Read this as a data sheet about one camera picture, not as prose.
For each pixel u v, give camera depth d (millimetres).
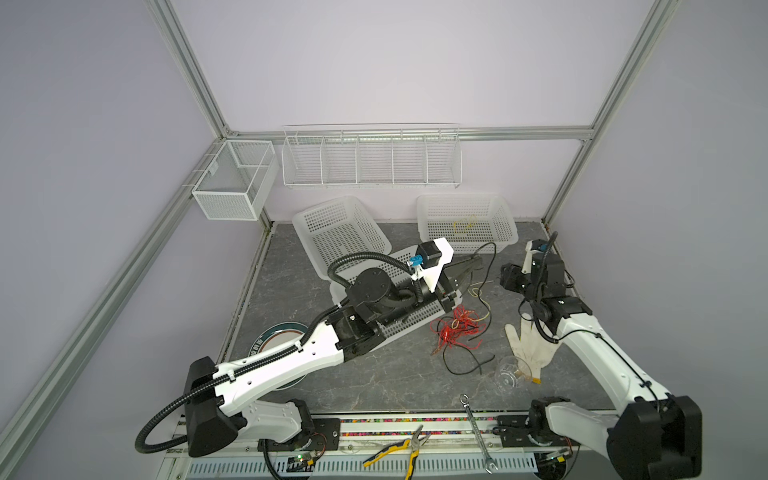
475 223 1197
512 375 825
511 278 749
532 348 870
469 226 1194
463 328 906
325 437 732
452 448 727
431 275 451
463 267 494
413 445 708
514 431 742
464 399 788
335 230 1189
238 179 1023
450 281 478
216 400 389
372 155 986
